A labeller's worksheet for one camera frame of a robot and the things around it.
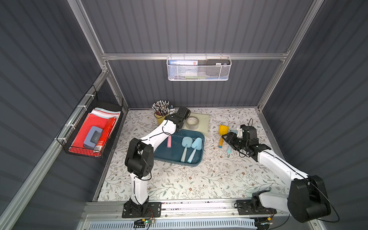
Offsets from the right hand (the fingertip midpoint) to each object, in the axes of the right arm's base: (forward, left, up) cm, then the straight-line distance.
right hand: (224, 138), depth 85 cm
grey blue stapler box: (-11, +66, +17) cm, 69 cm away
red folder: (+3, +71, +15) cm, 72 cm away
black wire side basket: (+12, +74, +20) cm, 78 cm away
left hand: (+11, +31, +1) cm, 33 cm away
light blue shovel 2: (+4, +16, -14) cm, 21 cm away
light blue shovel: (+6, +23, -15) cm, 28 cm away
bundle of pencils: (+22, +40, +5) cm, 46 cm away
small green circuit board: (-41, +45, -16) cm, 63 cm away
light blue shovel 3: (-7, -2, +1) cm, 7 cm away
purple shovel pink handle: (0, +34, -4) cm, 34 cm away
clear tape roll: (+20, +19, -10) cm, 29 cm away
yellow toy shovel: (+17, -4, -14) cm, 22 cm away
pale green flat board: (+21, +10, -10) cm, 25 cm away
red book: (-9, +61, +16) cm, 64 cm away
